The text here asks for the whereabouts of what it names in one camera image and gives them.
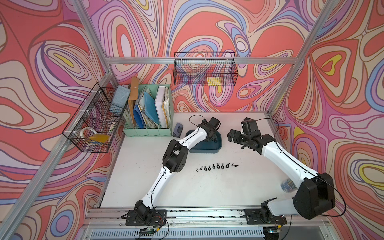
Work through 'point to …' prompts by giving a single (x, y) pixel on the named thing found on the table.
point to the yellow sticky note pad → (214, 81)
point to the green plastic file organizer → (145, 127)
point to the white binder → (162, 102)
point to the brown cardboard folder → (134, 96)
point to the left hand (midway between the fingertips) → (213, 137)
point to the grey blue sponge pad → (120, 99)
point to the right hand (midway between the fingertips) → (235, 140)
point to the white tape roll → (92, 130)
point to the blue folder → (150, 108)
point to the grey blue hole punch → (177, 130)
